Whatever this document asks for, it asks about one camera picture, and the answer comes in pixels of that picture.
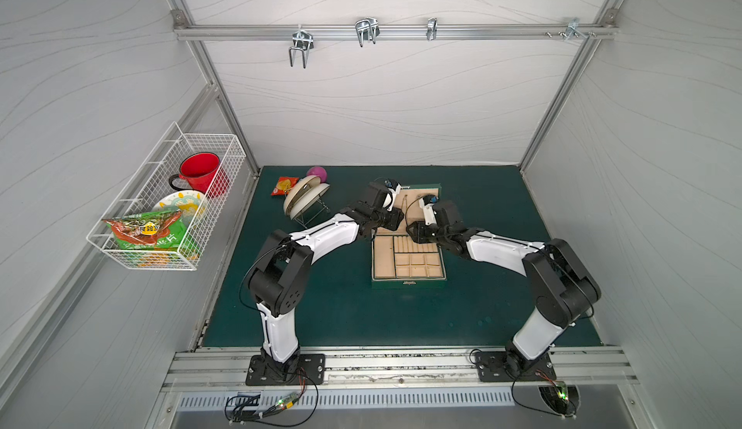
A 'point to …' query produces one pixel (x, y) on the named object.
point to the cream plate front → (307, 201)
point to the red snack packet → (284, 185)
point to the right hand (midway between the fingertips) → (411, 225)
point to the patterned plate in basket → (187, 202)
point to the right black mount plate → (492, 366)
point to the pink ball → (318, 171)
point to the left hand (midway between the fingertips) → (402, 214)
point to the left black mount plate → (310, 370)
